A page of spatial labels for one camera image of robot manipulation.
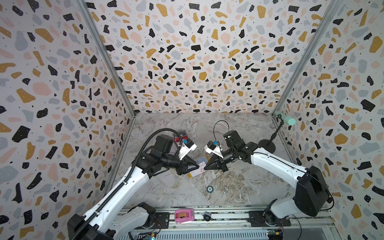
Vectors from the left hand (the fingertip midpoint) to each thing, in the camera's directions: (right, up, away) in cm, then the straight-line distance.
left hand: (198, 163), depth 67 cm
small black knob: (+4, -27, +4) cm, 28 cm away
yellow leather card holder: (0, -4, +27) cm, 28 cm away
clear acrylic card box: (-11, +10, +35) cm, 38 cm away
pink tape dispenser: (-8, -27, +5) cm, 28 cm away
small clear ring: (+15, -19, +16) cm, 29 cm away
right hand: (+3, -2, +3) cm, 5 cm away
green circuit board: (-22, -36, +3) cm, 42 cm away
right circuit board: (+37, -35, +5) cm, 51 cm away
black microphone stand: (+47, +4, +34) cm, 58 cm away
